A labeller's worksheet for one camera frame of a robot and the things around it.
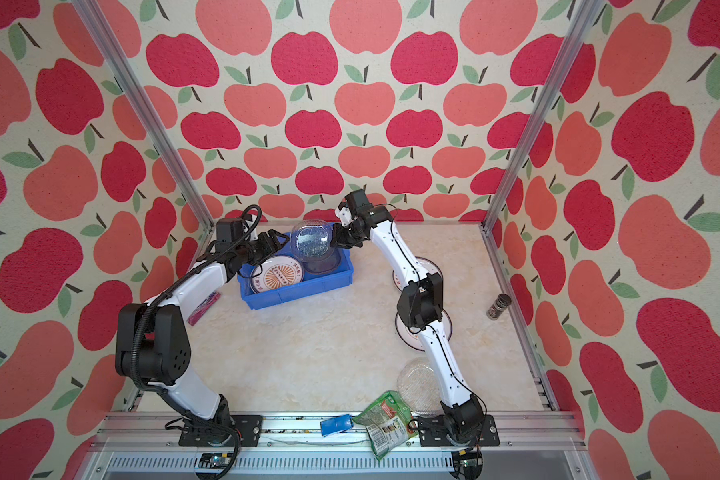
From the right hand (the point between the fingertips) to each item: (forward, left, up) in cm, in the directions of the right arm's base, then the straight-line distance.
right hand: (336, 241), depth 95 cm
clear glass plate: (0, +8, 0) cm, 8 cm away
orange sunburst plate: (-5, +21, -13) cm, 25 cm away
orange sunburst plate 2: (-24, -27, -16) cm, 39 cm away
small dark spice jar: (-14, -51, -6) cm, 54 cm away
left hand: (-5, +14, +3) cm, 15 cm away
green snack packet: (-47, -20, -15) cm, 53 cm away
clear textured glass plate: (-36, -28, -16) cm, 48 cm away
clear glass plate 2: (-1, +5, -13) cm, 14 cm away
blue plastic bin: (-10, +8, -11) cm, 17 cm away
